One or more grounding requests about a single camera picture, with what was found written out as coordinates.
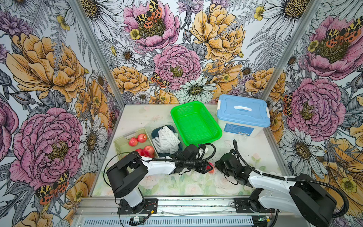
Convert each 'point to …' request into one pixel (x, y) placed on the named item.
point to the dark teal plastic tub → (154, 133)
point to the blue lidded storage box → (241, 116)
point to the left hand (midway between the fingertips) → (207, 171)
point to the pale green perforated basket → (123, 147)
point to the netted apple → (208, 167)
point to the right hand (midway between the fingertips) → (214, 166)
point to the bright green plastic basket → (196, 124)
